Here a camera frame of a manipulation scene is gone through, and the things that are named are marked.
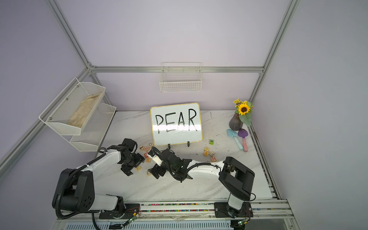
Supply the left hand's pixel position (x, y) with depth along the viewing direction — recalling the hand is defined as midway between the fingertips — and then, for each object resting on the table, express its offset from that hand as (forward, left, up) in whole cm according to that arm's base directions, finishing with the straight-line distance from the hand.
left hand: (139, 167), depth 87 cm
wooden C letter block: (-4, -6, -1) cm, 7 cm away
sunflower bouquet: (+30, -67, +21) cm, 76 cm away
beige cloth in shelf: (+16, +29, +29) cm, 44 cm away
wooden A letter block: (+10, -42, -1) cm, 43 cm away
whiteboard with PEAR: (+28, -22, +9) cm, 37 cm away
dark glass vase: (+32, -66, +4) cm, 74 cm away
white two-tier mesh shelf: (+16, +33, +10) cm, 38 cm away
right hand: (-3, -9, +9) cm, 13 cm away
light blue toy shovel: (+26, -63, 0) cm, 68 cm away
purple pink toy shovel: (+26, -71, 0) cm, 76 cm away
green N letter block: (+19, -47, -1) cm, 51 cm away
